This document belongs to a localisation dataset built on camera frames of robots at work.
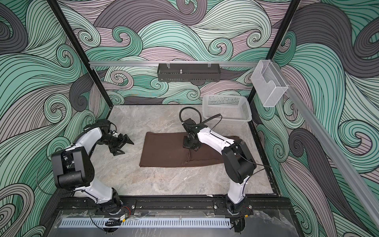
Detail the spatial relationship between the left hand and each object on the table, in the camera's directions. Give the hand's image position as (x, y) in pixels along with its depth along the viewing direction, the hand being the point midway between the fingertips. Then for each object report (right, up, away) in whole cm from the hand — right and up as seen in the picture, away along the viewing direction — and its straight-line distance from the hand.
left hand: (129, 145), depth 87 cm
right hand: (+35, -1, +3) cm, 35 cm away
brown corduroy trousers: (+21, -3, +3) cm, 22 cm away
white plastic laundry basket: (+74, +23, +31) cm, 83 cm away
